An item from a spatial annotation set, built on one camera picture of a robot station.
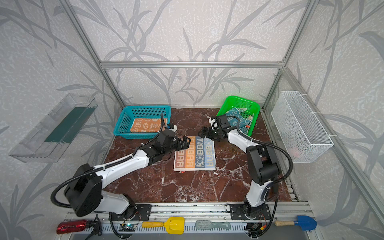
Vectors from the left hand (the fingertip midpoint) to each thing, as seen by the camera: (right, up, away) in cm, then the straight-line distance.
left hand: (187, 137), depth 84 cm
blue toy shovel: (+58, -39, -15) cm, 71 cm away
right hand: (+10, +3, +9) cm, 14 cm away
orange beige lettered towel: (+7, -13, +9) cm, 17 cm away
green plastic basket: (+47, +15, +29) cm, 58 cm away
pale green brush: (+11, -39, -15) cm, 44 cm away
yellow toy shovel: (-4, -40, -15) cm, 43 cm away
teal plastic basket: (-46, +4, +18) cm, 49 cm away
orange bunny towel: (-32, +6, +24) cm, 40 cm away
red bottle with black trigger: (-51, -38, -18) cm, 66 cm away
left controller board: (-27, -42, -13) cm, 52 cm away
